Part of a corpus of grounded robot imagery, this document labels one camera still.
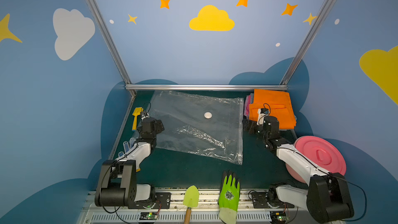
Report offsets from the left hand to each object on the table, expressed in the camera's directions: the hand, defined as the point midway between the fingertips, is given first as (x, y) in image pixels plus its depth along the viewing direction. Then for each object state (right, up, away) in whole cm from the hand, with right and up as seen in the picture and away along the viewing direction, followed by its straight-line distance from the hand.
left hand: (155, 121), depth 91 cm
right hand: (+57, +1, -3) cm, 57 cm away
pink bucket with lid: (+84, -13, -20) cm, 87 cm away
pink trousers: (+61, +9, +20) cm, 64 cm away
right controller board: (+64, -43, -20) cm, 80 cm away
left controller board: (+2, -43, -20) cm, 47 cm away
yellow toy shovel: (-18, +5, +16) cm, 25 cm away
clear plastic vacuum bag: (+33, -4, +12) cm, 35 cm away
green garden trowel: (+22, -38, -16) cm, 47 cm away
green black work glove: (+41, -37, -16) cm, 57 cm away
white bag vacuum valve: (+32, +3, +16) cm, 36 cm away
